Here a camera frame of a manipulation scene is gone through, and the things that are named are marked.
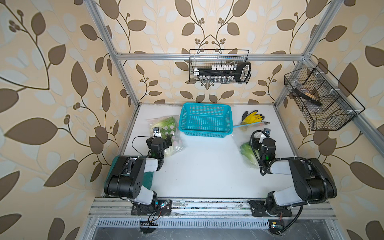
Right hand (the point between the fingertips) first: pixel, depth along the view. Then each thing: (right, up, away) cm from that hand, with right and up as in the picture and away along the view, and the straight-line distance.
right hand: (260, 136), depth 93 cm
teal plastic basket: (-33, +10, +19) cm, 39 cm away
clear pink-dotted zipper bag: (-52, -2, +2) cm, 53 cm away
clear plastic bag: (-10, -1, +3) cm, 11 cm away
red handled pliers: (+11, +8, +15) cm, 20 cm away
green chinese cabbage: (-60, +6, +3) cm, 60 cm away
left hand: (-65, +1, 0) cm, 65 cm away
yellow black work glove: (+1, +12, +16) cm, 20 cm away
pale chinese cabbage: (-10, -10, -6) cm, 15 cm away
